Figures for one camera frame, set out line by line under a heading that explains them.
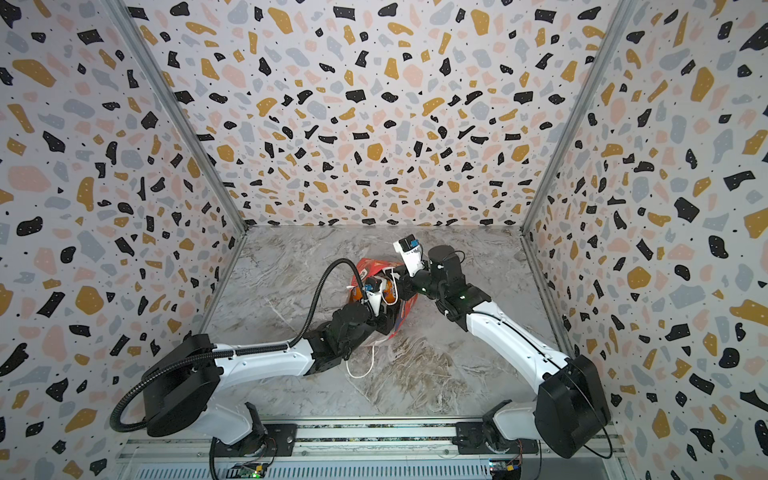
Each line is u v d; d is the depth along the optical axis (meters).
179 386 0.43
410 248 0.67
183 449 0.73
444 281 0.60
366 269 0.76
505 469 0.72
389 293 0.71
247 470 0.70
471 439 0.74
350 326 0.60
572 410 0.41
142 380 0.46
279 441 0.73
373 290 0.69
